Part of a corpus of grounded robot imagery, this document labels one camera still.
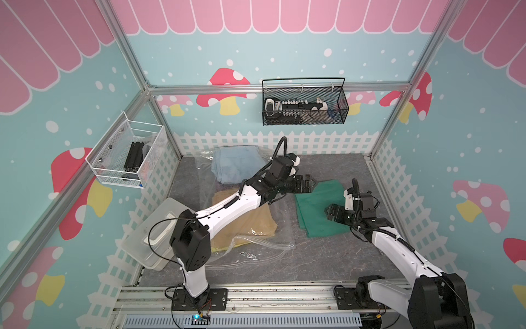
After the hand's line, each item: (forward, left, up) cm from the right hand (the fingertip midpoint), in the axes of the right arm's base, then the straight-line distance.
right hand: (333, 210), depth 87 cm
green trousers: (+6, +7, -6) cm, 11 cm away
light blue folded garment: (+28, +46, 0) cm, 53 cm away
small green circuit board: (-37, +53, -11) cm, 65 cm away
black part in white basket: (+5, +74, +28) cm, 79 cm away
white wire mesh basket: (+8, +79, +27) cm, 84 cm away
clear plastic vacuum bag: (-10, +30, -3) cm, 32 cm away
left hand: (+3, +12, +13) cm, 19 cm away
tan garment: (-5, +31, -1) cm, 32 cm away
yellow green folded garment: (-15, +50, -4) cm, 52 cm away
